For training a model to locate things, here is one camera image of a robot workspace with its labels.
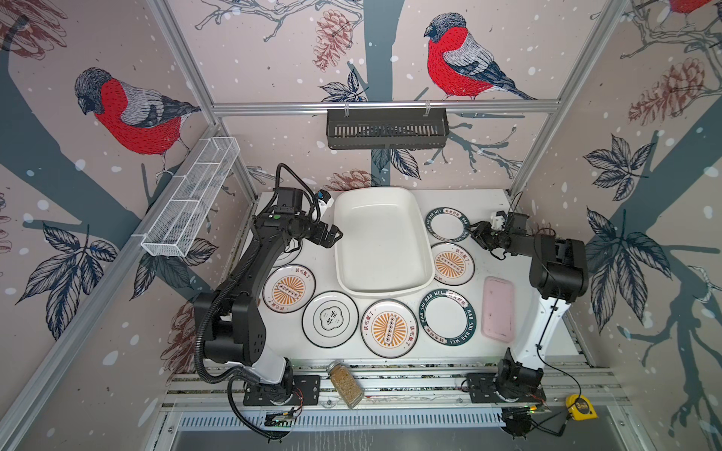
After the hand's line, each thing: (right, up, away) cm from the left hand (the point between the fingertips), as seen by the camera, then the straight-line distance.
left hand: (327, 227), depth 84 cm
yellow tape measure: (+66, -45, -16) cm, 82 cm away
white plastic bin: (+19, -8, +19) cm, 29 cm away
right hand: (+52, -3, +21) cm, 56 cm away
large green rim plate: (+37, -28, +2) cm, 47 cm away
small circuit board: (-11, -50, -13) cm, 53 cm away
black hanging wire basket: (+19, +37, +20) cm, 46 cm away
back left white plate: (-17, -12, +17) cm, 27 cm away
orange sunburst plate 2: (+19, -31, 0) cm, 36 cm away
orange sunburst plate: (+43, -14, +14) cm, 47 cm away
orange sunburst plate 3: (-14, -21, +9) cm, 27 cm away
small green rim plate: (+45, 0, +27) cm, 52 cm away
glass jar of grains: (+7, -40, -13) cm, 43 cm away
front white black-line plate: (+1, -29, +2) cm, 29 cm away
